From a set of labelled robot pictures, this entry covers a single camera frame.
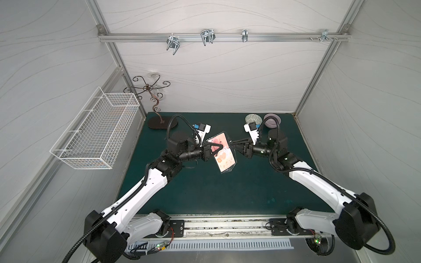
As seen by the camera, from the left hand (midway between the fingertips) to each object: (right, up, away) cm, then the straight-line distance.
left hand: (222, 148), depth 66 cm
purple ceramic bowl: (+36, +12, +45) cm, 59 cm away
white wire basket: (-55, +5, +4) cm, 55 cm away
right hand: (+4, +1, +6) cm, 8 cm away
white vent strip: (-6, -43, +4) cm, 44 cm away
